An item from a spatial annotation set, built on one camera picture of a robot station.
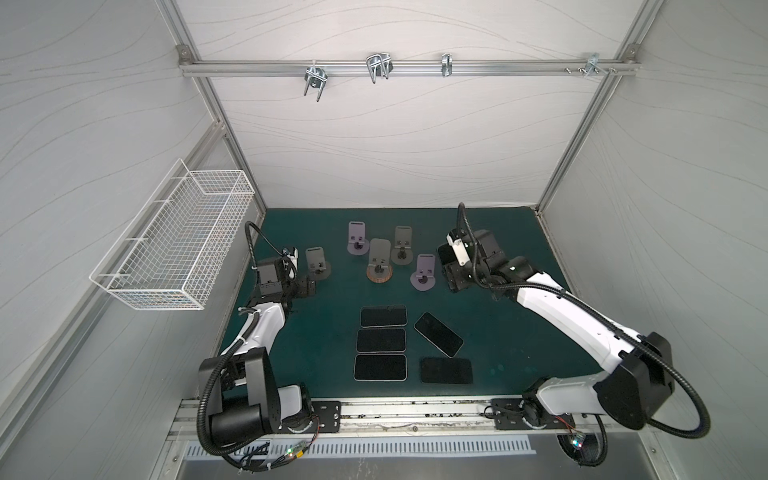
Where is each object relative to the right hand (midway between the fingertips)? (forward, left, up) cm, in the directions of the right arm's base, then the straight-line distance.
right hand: (460, 257), depth 82 cm
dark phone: (-3, +4, +5) cm, 7 cm away
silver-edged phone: (-15, +5, -19) cm, 24 cm away
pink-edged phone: (-18, +22, -18) cm, 33 cm away
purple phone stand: (+3, +9, -16) cm, 19 cm away
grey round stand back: (+15, +17, -19) cm, 29 cm away
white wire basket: (-11, +70, +13) cm, 72 cm away
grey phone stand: (+4, +45, -12) cm, 47 cm away
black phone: (-25, +3, -19) cm, 32 cm away
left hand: (-1, +48, -8) cm, 48 cm away
